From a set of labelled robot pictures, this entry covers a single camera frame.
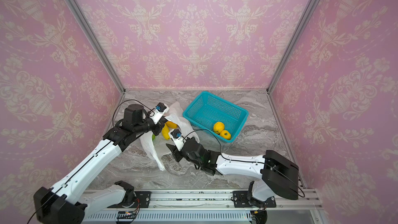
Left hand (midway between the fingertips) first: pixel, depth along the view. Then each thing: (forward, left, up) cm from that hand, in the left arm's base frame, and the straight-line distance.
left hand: (168, 118), depth 76 cm
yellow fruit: (+7, -27, -18) cm, 33 cm away
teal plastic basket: (+27, -21, -26) cm, 43 cm away
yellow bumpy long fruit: (-8, 0, +1) cm, 8 cm away
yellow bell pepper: (+2, -31, -18) cm, 35 cm away
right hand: (-10, -2, -5) cm, 11 cm away
